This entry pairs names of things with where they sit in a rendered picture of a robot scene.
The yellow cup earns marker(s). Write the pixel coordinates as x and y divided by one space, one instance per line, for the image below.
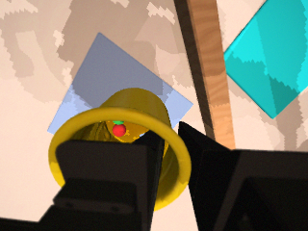
141 110

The red marble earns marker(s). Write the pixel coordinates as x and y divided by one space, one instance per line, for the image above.
119 130

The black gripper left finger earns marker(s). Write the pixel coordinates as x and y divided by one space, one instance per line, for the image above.
138 162

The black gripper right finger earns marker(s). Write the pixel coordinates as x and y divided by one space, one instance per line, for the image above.
218 172

